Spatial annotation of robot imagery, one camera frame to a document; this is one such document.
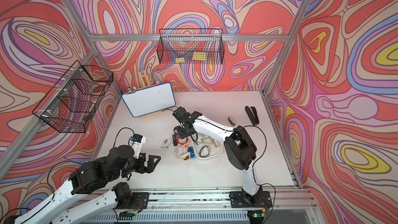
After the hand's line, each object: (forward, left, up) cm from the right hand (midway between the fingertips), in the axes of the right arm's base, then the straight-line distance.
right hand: (185, 136), depth 89 cm
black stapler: (+18, -45, -5) cm, 49 cm away
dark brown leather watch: (-1, +7, -2) cm, 7 cm away
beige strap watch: (-1, -16, -4) cm, 17 cm away
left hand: (-18, +12, +13) cm, 25 cm away
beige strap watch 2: (+1, -12, -5) cm, 13 cm away
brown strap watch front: (-6, -9, -4) cm, 12 cm away
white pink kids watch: (-7, +5, -5) cm, 10 cm away
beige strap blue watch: (-11, 0, -3) cm, 11 cm away
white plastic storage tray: (-5, -11, -4) cm, 13 cm away
